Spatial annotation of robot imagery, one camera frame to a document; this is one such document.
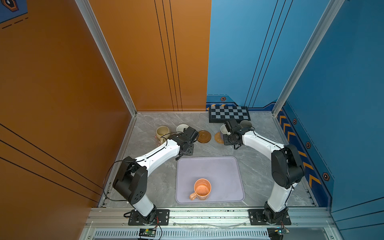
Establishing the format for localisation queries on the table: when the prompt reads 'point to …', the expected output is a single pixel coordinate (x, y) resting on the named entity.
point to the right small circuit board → (276, 233)
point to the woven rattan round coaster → (218, 138)
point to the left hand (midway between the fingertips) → (187, 148)
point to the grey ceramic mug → (246, 122)
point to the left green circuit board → (148, 232)
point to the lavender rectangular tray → (223, 173)
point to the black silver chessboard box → (220, 114)
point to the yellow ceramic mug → (161, 131)
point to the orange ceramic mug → (202, 188)
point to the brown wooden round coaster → (204, 136)
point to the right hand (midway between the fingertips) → (226, 139)
